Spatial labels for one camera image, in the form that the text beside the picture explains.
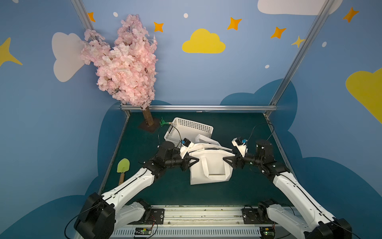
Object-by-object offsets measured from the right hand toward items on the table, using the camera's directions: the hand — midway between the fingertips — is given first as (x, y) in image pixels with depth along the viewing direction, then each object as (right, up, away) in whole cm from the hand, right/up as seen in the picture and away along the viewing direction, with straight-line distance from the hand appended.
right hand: (230, 151), depth 79 cm
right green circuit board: (+18, -40, -6) cm, 44 cm away
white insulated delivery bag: (-10, -8, -2) cm, 13 cm away
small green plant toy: (-44, +17, +37) cm, 59 cm away
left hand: (-17, -2, -3) cm, 18 cm away
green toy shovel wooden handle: (-64, -11, +13) cm, 66 cm away
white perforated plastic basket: (-29, +12, +32) cm, 45 cm away
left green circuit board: (-45, -38, -7) cm, 59 cm away
